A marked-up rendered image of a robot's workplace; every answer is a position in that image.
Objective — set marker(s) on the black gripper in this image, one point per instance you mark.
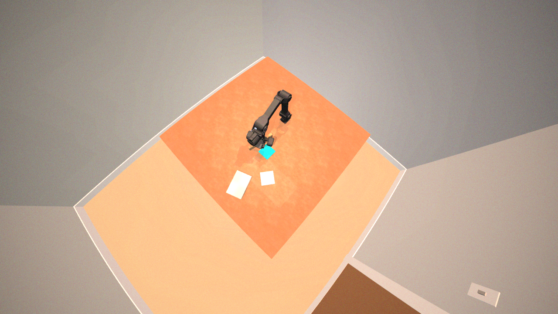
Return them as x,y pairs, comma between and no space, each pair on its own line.
269,141

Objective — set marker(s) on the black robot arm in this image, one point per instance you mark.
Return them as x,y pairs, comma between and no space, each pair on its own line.
261,124

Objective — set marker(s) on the white flat block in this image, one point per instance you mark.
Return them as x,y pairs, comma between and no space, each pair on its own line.
267,178

